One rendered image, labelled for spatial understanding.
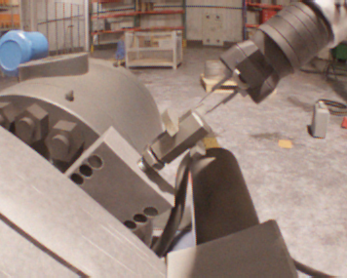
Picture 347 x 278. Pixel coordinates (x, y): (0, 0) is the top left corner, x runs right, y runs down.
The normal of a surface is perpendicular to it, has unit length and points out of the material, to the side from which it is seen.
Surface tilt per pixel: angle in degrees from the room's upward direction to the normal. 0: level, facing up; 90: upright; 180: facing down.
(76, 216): 46
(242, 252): 23
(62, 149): 90
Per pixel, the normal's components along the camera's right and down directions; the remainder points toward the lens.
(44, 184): 0.65, -0.68
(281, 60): -0.29, 0.29
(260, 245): -0.40, -0.84
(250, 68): -0.64, 0.56
